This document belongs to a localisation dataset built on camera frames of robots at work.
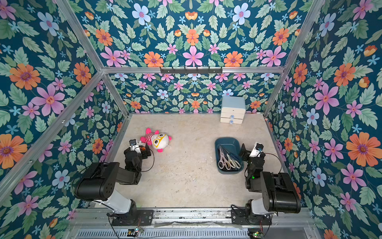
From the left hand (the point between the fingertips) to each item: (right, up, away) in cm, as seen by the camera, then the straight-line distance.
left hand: (139, 143), depth 92 cm
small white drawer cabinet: (+62, +23, +13) cm, 67 cm away
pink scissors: (+53, -11, -4) cm, 54 cm away
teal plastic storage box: (+60, -2, +9) cm, 61 cm away
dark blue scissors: (+60, -8, +2) cm, 60 cm away
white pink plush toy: (+11, +1, +3) cm, 12 cm away
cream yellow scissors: (+59, -12, -4) cm, 60 cm away
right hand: (+69, 0, -4) cm, 69 cm away
